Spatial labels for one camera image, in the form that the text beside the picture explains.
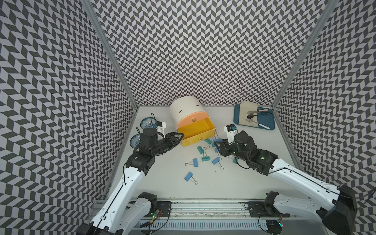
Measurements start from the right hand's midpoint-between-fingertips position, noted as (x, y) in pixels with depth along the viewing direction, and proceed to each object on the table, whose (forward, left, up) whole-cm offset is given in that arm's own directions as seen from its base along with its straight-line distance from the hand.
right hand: (219, 144), depth 75 cm
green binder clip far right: (-10, -6, +3) cm, 12 cm away
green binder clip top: (+12, +4, -17) cm, 21 cm away
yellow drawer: (+10, +12, -2) cm, 15 cm away
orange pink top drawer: (+16, +14, +2) cm, 22 cm away
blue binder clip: (-10, +16, -20) cm, 28 cm away
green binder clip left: (+7, +9, -20) cm, 23 cm away
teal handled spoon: (+35, -30, -18) cm, 49 cm away
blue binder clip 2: (-2, +13, -19) cm, 23 cm away
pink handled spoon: (+37, -31, -17) cm, 51 cm away
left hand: (+1, +19, +5) cm, 20 cm away
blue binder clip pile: (+3, 0, 0) cm, 3 cm away
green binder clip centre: (0, +7, -19) cm, 20 cm away
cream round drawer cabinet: (+25, +21, +3) cm, 33 cm away
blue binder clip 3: (-1, 0, -19) cm, 19 cm away
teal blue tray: (+34, -41, -18) cm, 57 cm away
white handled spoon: (+28, -42, -24) cm, 56 cm away
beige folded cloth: (+43, -27, -16) cm, 53 cm away
